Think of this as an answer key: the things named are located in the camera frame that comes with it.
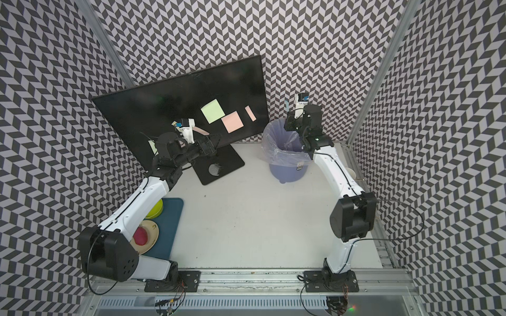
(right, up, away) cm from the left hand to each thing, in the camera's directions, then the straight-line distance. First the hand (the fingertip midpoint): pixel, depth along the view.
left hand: (215, 138), depth 76 cm
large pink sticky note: (+5, +8, +9) cm, 13 cm away
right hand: (+29, +10, +5) cm, 32 cm away
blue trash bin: (+31, -16, +20) cm, 40 cm away
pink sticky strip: (+14, +11, +13) cm, 22 cm away
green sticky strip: (-25, -3, +1) cm, 26 cm away
